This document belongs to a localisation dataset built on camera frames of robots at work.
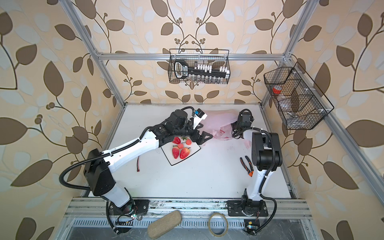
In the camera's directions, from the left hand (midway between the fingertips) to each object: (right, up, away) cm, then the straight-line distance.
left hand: (208, 129), depth 73 cm
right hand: (+18, +4, +29) cm, 34 cm away
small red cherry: (-11, -10, +22) cm, 26 cm away
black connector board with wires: (-41, -24, +14) cm, 49 cm away
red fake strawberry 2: (-13, -16, +17) cm, 26 cm away
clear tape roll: (+8, -44, -6) cm, 45 cm away
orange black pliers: (+25, -26, +12) cm, 38 cm away
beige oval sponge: (-21, -43, -6) cm, 48 cm away
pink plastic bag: (+7, +3, +16) cm, 17 cm away
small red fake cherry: (-16, -12, +21) cm, 29 cm away
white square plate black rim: (-25, -15, +21) cm, 36 cm away
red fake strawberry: (-19, -14, +17) cm, 29 cm away
